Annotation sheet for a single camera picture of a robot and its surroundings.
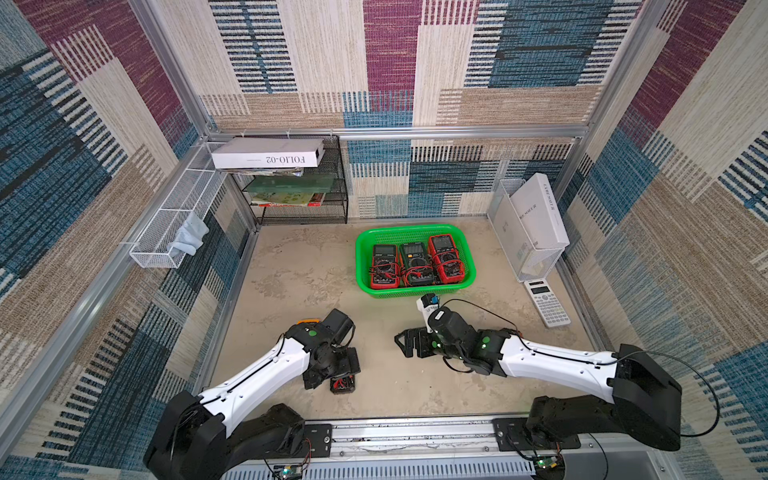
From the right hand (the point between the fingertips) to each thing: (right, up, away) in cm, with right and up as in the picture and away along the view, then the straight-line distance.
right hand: (406, 335), depth 80 cm
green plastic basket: (0, +28, +33) cm, 44 cm away
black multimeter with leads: (-17, -12, -3) cm, 21 cm away
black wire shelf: (-30, +41, +22) cm, 55 cm away
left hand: (-17, -10, 0) cm, 19 cm away
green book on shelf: (-35, +43, +14) cm, 57 cm away
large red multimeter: (-6, +16, +17) cm, 24 cm away
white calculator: (+46, +4, +14) cm, 48 cm away
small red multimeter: (+13, +20, +16) cm, 29 cm away
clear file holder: (+39, +19, +16) cm, 46 cm away
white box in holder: (+43, +34, +16) cm, 57 cm away
